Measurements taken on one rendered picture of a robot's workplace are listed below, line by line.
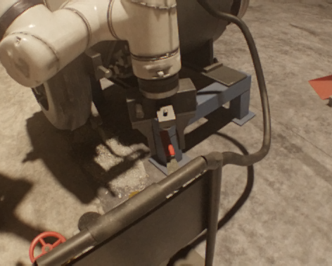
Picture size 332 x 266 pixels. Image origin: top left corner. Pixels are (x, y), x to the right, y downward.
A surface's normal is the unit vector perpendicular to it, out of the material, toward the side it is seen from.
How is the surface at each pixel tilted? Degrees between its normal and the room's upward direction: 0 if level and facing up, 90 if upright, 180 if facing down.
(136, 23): 90
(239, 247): 0
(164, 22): 90
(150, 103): 90
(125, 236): 90
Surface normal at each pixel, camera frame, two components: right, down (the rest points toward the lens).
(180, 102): 0.18, 0.61
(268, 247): -0.10, -0.77
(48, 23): 0.68, -0.36
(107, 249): 0.63, 0.44
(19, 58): -0.20, 0.59
